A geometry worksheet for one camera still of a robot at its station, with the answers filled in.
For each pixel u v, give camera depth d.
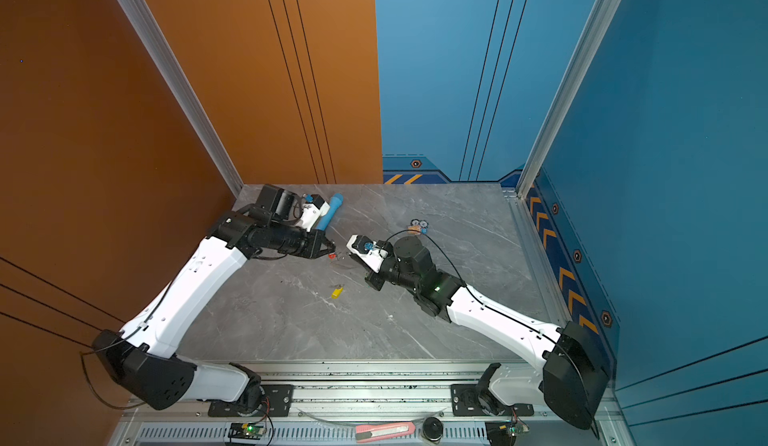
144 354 0.39
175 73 0.85
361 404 0.76
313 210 0.67
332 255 0.73
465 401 0.72
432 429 0.61
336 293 0.92
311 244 0.62
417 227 1.05
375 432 0.69
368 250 0.59
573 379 0.39
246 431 0.71
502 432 0.70
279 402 0.73
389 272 0.62
